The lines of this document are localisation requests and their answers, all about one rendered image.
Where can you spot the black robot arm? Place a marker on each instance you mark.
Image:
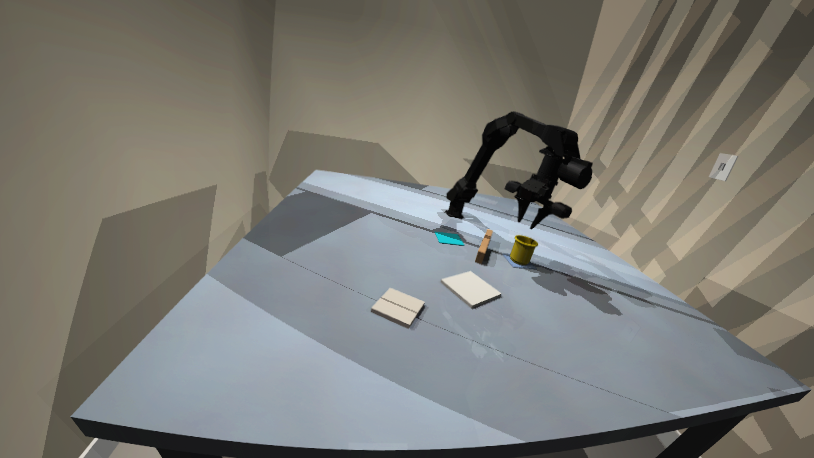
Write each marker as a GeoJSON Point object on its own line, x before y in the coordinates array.
{"type": "Point", "coordinates": [561, 142]}

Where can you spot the long wooden plank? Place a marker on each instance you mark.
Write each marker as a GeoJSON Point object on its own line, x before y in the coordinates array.
{"type": "Point", "coordinates": [484, 246]}

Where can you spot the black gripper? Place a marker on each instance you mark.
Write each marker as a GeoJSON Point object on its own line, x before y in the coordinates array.
{"type": "Point", "coordinates": [558, 209]}

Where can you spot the yellow cup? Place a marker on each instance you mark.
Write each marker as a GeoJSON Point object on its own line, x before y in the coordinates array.
{"type": "Point", "coordinates": [523, 250]}

